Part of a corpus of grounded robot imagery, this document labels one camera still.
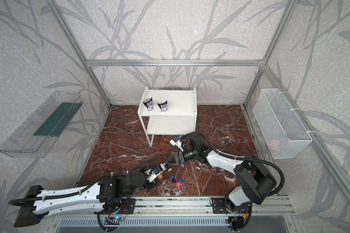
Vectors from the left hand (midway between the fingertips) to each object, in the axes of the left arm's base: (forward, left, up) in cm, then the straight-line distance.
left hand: (163, 167), depth 73 cm
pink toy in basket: (+10, -57, +7) cm, 58 cm away
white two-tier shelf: (+21, -2, +18) cm, 28 cm away
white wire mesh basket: (+9, -53, +22) cm, 58 cm away
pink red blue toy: (-4, -7, -12) cm, 15 cm away
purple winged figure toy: (+5, -10, -11) cm, 16 cm away
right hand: (+4, -3, +1) cm, 5 cm away
